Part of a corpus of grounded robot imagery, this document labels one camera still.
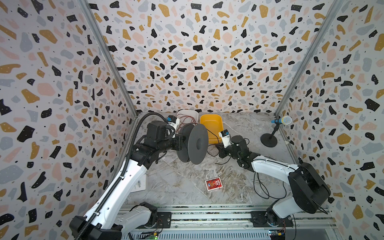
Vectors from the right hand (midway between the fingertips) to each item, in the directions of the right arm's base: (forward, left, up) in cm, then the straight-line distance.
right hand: (214, 142), depth 86 cm
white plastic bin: (+31, +21, -16) cm, 40 cm away
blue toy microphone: (+9, -40, +9) cm, 42 cm away
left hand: (-7, +15, +16) cm, 23 cm away
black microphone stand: (+12, -41, -16) cm, 46 cm away
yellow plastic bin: (+30, -2, -18) cm, 35 cm away
